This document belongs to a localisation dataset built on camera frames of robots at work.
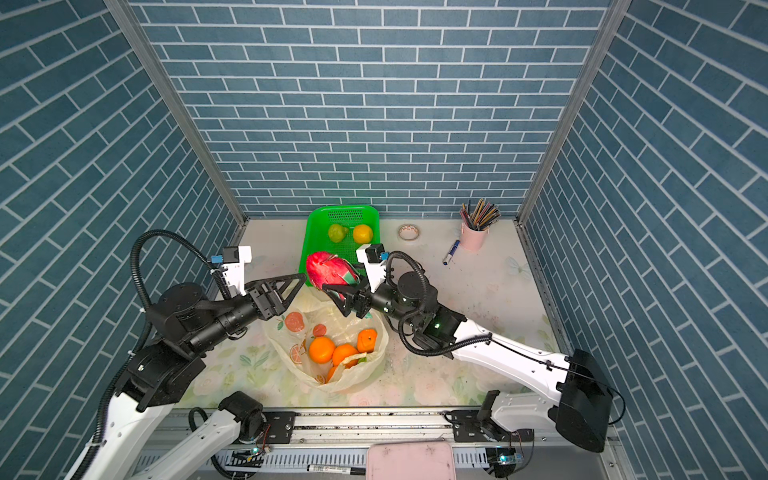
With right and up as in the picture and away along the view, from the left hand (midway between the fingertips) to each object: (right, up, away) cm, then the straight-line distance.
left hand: (300, 280), depth 58 cm
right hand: (+5, +1, +4) cm, 7 cm away
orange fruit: (-2, -22, +24) cm, 32 cm away
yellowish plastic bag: (-7, -15, +35) cm, 39 cm away
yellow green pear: (-4, +12, +50) cm, 51 cm away
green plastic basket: (-10, +17, +52) cm, 56 cm away
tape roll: (+23, +12, +59) cm, 64 cm away
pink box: (+22, -42, +8) cm, 48 cm away
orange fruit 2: (+4, -23, +24) cm, 33 cm away
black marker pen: (+5, -45, +10) cm, 46 cm away
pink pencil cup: (+46, +9, +49) cm, 68 cm away
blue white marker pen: (+39, +4, +50) cm, 64 cm away
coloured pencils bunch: (+49, +18, +48) cm, 71 cm away
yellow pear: (+6, +11, +50) cm, 51 cm away
